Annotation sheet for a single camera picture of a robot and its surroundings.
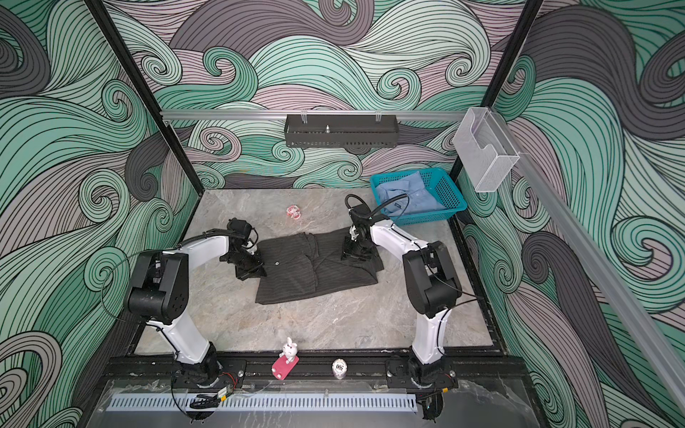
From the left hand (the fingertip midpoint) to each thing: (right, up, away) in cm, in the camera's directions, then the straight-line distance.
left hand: (266, 270), depth 92 cm
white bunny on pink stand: (+11, -20, -21) cm, 31 cm away
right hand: (+28, +5, 0) cm, 29 cm away
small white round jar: (+26, -21, -23) cm, 40 cm away
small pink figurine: (+7, +21, +17) cm, 28 cm away
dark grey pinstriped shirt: (+16, +2, 0) cm, 16 cm away
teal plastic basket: (+72, +34, +23) cm, 82 cm away
